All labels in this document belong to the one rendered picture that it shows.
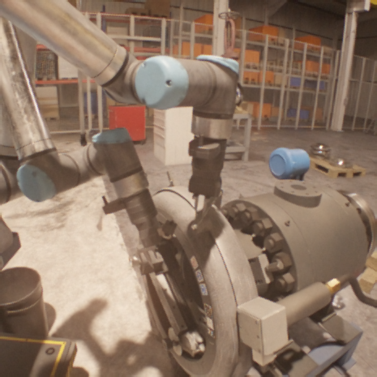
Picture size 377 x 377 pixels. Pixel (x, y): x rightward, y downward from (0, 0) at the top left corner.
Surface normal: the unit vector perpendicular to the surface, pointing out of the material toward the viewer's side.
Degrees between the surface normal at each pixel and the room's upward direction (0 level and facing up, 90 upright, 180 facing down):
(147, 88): 91
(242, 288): 53
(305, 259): 57
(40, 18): 117
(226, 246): 37
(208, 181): 90
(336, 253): 63
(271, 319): 67
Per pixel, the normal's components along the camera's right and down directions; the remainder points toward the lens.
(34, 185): -0.33, 0.39
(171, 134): 0.38, 0.34
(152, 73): -0.63, 0.27
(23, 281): 0.18, 0.30
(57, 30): 0.39, 0.72
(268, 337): 0.46, -0.06
